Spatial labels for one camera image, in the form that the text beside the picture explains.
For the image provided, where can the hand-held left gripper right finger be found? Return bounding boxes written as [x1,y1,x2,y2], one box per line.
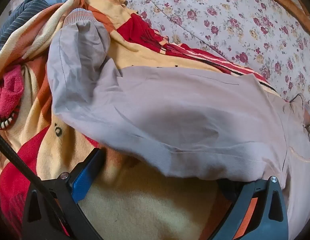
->
[210,176,288,240]

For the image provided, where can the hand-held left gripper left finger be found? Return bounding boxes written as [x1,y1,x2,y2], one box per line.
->
[21,148,105,240]

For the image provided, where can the grey jacket with striped hem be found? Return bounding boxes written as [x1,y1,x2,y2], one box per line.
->
[47,8,310,240]

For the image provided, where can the yellow red orange blanket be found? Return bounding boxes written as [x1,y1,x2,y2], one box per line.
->
[0,0,280,240]

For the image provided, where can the pink towel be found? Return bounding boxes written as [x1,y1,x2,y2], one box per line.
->
[0,65,24,130]

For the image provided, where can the blue striped cloth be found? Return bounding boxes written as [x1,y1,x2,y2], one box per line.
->
[0,0,58,55]

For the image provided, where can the floral bed sheet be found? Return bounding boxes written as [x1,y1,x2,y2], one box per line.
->
[91,0,310,113]

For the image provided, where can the black cable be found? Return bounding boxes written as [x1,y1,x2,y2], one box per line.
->
[0,130,75,240]

